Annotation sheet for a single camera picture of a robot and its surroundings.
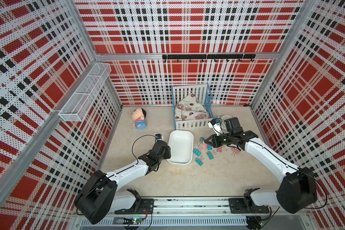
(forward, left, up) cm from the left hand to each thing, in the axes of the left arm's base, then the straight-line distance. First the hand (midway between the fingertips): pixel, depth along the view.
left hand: (169, 148), depth 89 cm
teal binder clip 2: (+9, -22, -5) cm, 24 cm away
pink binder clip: (+2, -34, -5) cm, 34 cm away
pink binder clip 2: (-3, -21, +9) cm, 23 cm away
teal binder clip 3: (-2, -26, -5) cm, 27 cm away
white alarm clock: (+29, -43, -5) cm, 52 cm away
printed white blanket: (+38, -15, -4) cm, 41 cm away
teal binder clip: (0, -19, -5) cm, 19 cm away
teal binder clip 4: (-7, -19, -5) cm, 21 cm away
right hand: (-1, -24, +10) cm, 26 cm away
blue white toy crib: (+46, -26, +5) cm, 53 cm away
